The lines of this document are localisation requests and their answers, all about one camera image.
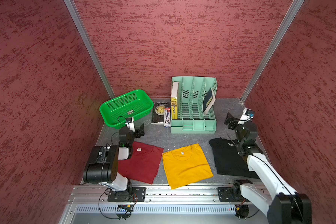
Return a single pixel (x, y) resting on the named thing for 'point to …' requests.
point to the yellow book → (174, 100)
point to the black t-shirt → (228, 161)
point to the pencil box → (167, 117)
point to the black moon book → (158, 114)
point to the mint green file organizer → (192, 119)
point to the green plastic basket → (136, 103)
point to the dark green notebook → (209, 99)
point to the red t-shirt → (143, 163)
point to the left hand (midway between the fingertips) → (136, 126)
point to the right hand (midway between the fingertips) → (233, 116)
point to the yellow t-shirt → (185, 164)
